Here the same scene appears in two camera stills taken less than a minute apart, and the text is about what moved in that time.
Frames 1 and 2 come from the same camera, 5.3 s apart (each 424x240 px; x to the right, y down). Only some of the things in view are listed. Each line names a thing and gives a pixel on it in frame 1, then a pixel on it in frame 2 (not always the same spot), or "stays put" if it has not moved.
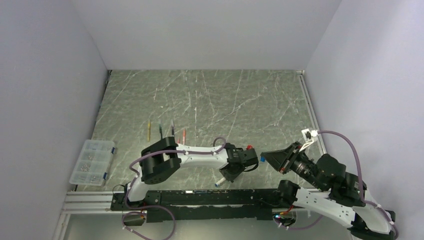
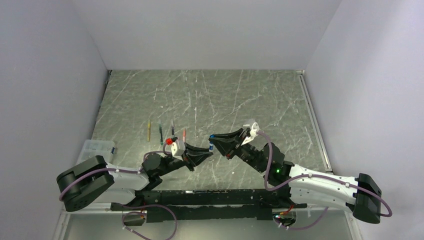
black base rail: (195, 205) stays put
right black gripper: (282, 159) -> (231, 149)
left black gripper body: (231, 176) -> (179, 163)
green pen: (160, 130) stays put
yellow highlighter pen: (149, 131) stays put
